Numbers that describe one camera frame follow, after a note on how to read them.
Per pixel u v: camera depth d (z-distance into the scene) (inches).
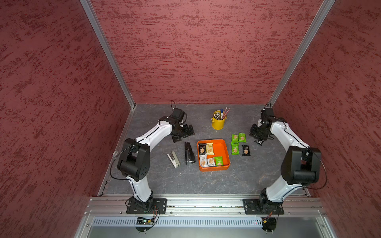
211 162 34.5
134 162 18.7
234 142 38.5
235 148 37.3
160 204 29.2
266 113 29.1
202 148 36.3
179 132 30.1
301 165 18.1
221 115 40.4
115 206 29.5
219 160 35.3
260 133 30.6
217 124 40.7
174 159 34.6
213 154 36.3
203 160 34.4
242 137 39.5
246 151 37.1
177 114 29.1
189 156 35.3
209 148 37.1
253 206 29.1
